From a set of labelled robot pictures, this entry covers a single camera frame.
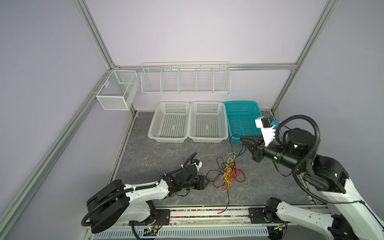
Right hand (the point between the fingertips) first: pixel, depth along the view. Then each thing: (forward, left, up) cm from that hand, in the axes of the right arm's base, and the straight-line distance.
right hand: (241, 139), depth 55 cm
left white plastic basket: (+42, +38, -39) cm, 69 cm away
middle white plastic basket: (+42, +10, -39) cm, 58 cm away
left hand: (-5, +12, -36) cm, 38 cm away
